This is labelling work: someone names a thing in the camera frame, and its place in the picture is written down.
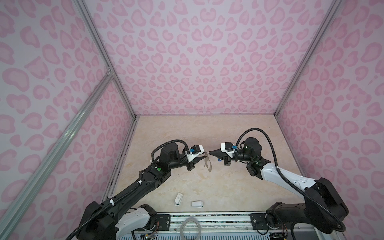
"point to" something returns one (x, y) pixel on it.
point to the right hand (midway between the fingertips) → (212, 151)
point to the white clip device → (178, 199)
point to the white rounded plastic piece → (197, 204)
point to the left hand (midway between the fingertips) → (204, 151)
